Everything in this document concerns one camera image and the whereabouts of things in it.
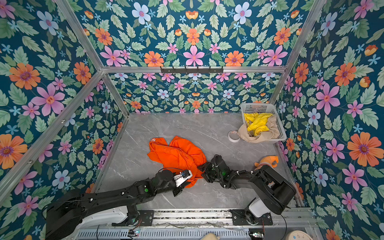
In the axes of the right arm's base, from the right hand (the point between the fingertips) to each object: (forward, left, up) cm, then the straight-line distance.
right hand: (197, 169), depth 86 cm
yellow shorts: (+28, -39, +9) cm, 49 cm away
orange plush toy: (+6, -46, -1) cm, 46 cm away
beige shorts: (+20, -33, +5) cm, 38 cm away
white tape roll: (+27, -26, -5) cm, 38 cm away
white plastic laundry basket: (+49, -52, +3) cm, 71 cm away
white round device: (-31, -47, -3) cm, 57 cm away
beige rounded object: (-31, -7, -1) cm, 32 cm away
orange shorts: (+7, +11, +6) cm, 14 cm away
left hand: (-8, +3, +6) cm, 10 cm away
